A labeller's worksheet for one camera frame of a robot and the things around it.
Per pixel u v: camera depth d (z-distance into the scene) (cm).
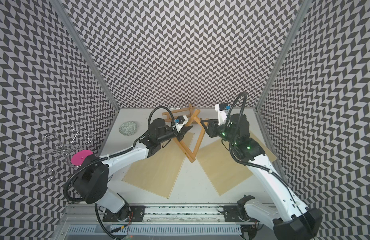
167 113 63
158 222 71
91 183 44
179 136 69
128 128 105
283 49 82
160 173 87
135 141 62
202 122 67
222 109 58
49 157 67
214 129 59
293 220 37
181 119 64
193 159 74
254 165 47
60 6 71
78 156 58
